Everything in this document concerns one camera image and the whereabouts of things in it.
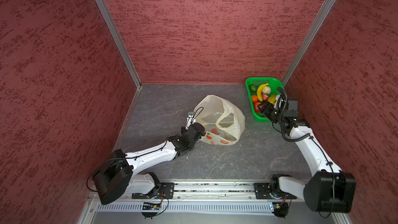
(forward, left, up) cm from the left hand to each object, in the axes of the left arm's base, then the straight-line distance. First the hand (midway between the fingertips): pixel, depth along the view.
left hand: (194, 126), depth 85 cm
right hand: (+7, -36, +7) cm, 37 cm away
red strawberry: (+28, -49, -6) cm, 57 cm away
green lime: (+36, -42, -6) cm, 56 cm away
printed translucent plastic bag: (+1, -16, +5) cm, 16 cm away
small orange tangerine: (+27, -41, -7) cm, 50 cm away
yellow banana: (+33, -46, -5) cm, 57 cm away
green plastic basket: (+39, -58, -9) cm, 70 cm away
